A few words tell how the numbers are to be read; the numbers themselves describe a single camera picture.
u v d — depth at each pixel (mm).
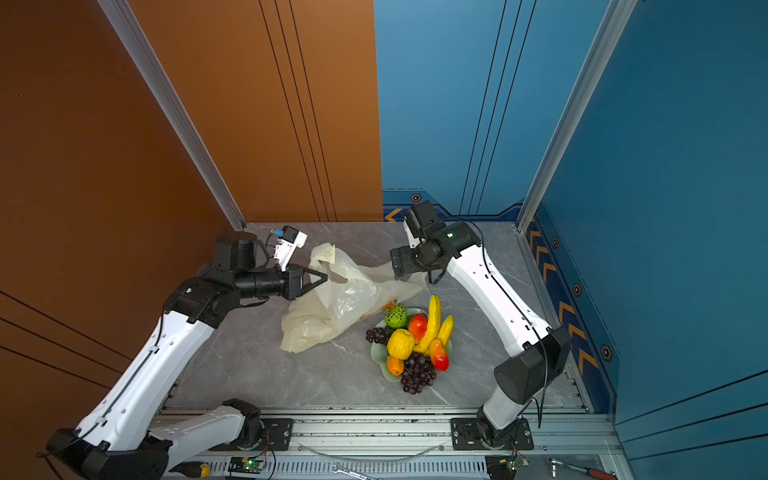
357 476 683
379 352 827
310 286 639
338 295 630
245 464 710
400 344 756
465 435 725
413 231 606
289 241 590
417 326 807
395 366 755
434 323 810
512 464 695
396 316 828
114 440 366
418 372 745
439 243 504
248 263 539
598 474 681
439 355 771
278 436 734
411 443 725
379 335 830
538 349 414
